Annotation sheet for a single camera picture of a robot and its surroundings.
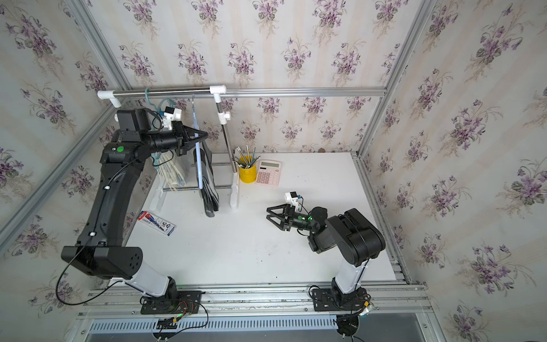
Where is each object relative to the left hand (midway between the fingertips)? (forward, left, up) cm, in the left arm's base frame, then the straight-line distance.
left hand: (211, 136), depth 64 cm
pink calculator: (+19, -17, -41) cm, 48 cm away
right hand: (-13, -18, -28) cm, 36 cm away
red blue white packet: (-8, +31, -43) cm, 54 cm away
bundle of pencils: (+22, -7, -34) cm, 41 cm away
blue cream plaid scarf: (+5, +23, -23) cm, 33 cm away
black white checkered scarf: (-9, +3, -22) cm, 24 cm away
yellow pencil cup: (+16, -7, -38) cm, 42 cm away
